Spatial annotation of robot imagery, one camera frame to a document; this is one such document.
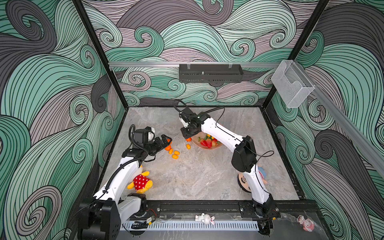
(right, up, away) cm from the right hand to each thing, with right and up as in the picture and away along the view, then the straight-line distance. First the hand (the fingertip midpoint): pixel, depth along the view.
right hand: (186, 133), depth 90 cm
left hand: (-10, -4, -8) cm, 14 cm away
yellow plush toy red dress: (-24, -25, -13) cm, 37 cm away
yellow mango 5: (-7, -15, +2) cm, 17 cm away
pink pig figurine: (+56, -39, -24) cm, 72 cm away
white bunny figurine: (+10, -38, -22) cm, 45 cm away
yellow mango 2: (+1, -9, +6) cm, 11 cm away
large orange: (-12, -10, +4) cm, 16 cm away
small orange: (+2, -5, +7) cm, 9 cm away
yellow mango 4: (-6, -13, +4) cm, 15 cm away
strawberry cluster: (+13, -6, +2) cm, 15 cm away
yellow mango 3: (-10, -12, +4) cm, 17 cm away
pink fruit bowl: (+5, -5, +7) cm, 10 cm away
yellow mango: (+12, +1, -28) cm, 30 cm away
